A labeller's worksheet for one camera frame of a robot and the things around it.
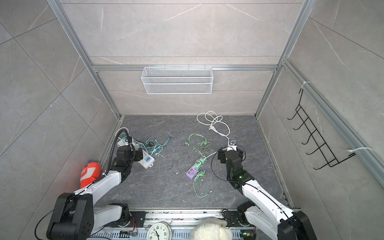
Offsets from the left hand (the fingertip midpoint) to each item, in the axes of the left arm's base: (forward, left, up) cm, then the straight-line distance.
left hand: (133, 145), depth 89 cm
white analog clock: (-43, -20, -7) cm, 48 cm away
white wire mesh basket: (+39, -27, +19) cm, 51 cm away
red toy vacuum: (-14, +22, -5) cm, 27 cm away
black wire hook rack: (-19, -92, +23) cm, 97 cm away
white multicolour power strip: (-6, -8, -8) cm, 13 cm away
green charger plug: (-18, -40, -4) cm, 44 cm away
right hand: (-5, -57, +4) cm, 57 cm away
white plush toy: (-45, -42, +10) cm, 62 cm away
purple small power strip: (-16, -36, -8) cm, 40 cm away
